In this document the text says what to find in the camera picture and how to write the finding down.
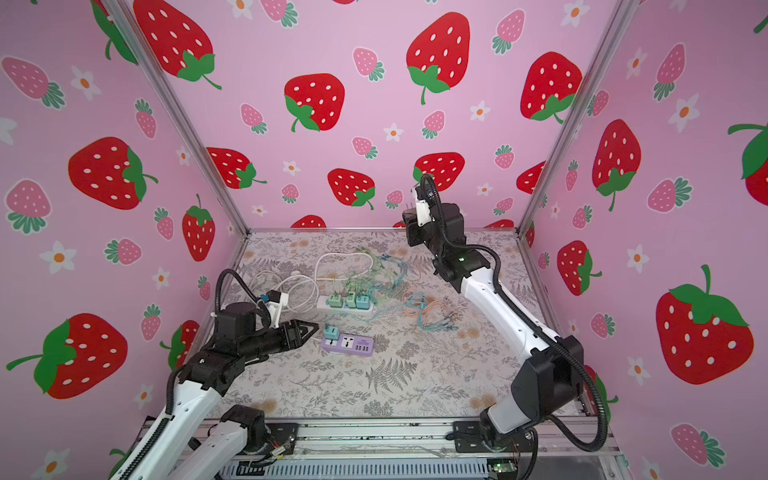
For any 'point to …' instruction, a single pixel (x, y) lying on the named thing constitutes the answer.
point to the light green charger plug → (335, 300)
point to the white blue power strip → (323, 308)
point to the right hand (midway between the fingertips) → (406, 213)
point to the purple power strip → (350, 344)
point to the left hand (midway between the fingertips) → (314, 327)
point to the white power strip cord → (332, 278)
